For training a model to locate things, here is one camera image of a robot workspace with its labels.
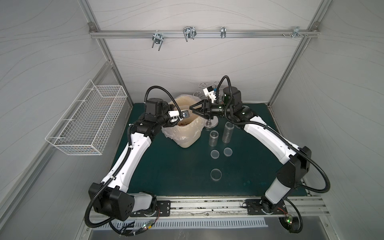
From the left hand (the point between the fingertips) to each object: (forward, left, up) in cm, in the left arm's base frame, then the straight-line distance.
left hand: (170, 108), depth 75 cm
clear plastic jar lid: (-9, -25, -32) cm, 42 cm away
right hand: (-6, -11, +6) cm, 14 cm away
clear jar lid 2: (-22, -25, -31) cm, 46 cm away
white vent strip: (-46, -10, -32) cm, 57 cm away
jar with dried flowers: (-2, -24, -25) cm, 35 cm away
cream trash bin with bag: (-9, -9, -9) cm, 15 cm away
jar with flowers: (0, -33, -21) cm, 39 cm away
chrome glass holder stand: (+17, -23, -33) cm, 44 cm away
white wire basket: (-12, +37, -1) cm, 39 cm away
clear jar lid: (-7, -34, -32) cm, 47 cm away
